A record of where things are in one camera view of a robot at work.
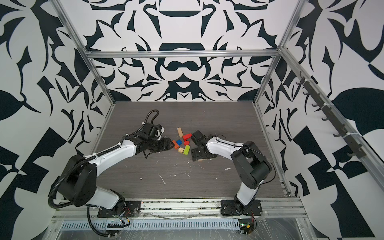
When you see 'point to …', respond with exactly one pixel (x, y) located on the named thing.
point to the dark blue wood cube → (179, 142)
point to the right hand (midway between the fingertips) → (201, 155)
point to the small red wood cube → (186, 143)
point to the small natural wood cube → (180, 149)
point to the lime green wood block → (186, 149)
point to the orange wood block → (176, 146)
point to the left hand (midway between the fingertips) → (170, 143)
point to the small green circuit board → (245, 226)
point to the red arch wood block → (186, 136)
